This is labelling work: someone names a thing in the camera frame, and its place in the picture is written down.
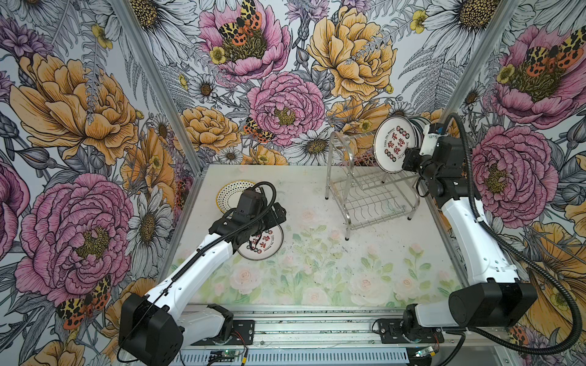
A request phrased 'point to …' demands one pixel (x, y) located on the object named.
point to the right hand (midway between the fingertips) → (405, 156)
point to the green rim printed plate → (263, 245)
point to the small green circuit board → (230, 353)
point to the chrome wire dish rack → (362, 192)
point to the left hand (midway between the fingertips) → (275, 223)
